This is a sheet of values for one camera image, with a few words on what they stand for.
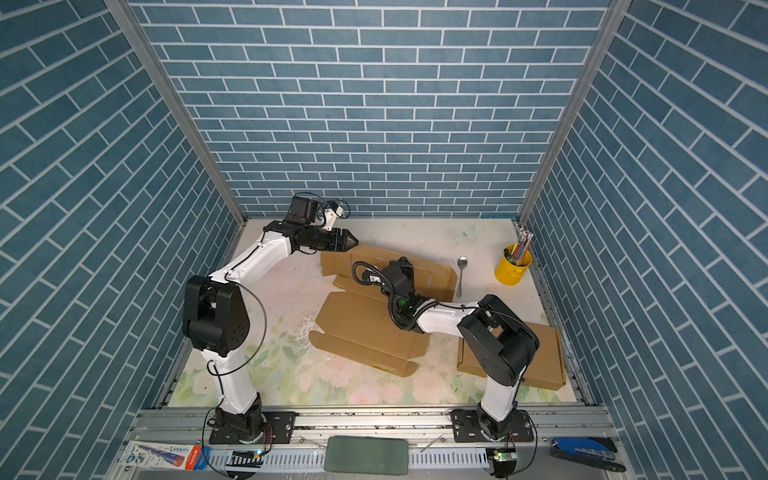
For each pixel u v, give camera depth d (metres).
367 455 0.70
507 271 0.96
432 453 0.71
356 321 0.94
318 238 0.79
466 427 0.73
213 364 0.54
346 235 0.84
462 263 1.08
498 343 0.48
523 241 0.94
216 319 0.50
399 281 0.68
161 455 0.69
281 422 0.74
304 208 0.74
